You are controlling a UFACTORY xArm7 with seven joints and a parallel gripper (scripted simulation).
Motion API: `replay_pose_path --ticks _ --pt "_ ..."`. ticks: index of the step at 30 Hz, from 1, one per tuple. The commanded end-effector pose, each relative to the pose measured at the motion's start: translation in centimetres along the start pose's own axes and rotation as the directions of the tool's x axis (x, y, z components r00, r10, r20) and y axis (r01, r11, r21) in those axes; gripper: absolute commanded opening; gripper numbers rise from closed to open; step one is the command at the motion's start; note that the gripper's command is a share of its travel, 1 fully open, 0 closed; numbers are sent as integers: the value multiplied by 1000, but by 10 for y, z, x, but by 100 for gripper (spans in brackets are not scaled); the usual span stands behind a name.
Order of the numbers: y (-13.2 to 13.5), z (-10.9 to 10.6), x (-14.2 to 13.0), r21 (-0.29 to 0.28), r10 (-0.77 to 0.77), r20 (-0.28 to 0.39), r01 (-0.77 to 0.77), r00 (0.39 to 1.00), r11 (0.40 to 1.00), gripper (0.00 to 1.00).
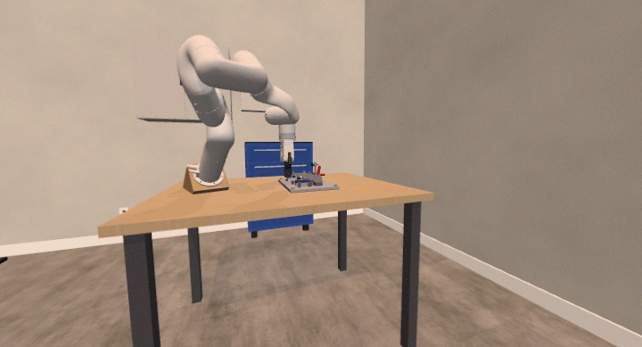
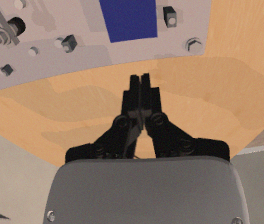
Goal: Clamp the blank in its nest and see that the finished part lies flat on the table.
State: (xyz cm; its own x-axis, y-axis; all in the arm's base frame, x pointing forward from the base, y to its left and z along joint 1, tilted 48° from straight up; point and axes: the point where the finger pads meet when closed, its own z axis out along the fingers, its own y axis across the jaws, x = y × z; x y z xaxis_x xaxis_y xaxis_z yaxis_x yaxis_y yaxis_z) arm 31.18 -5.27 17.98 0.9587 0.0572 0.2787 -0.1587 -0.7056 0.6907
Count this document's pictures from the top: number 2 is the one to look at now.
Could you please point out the blue rectangular block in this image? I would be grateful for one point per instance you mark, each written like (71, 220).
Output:
(129, 19)

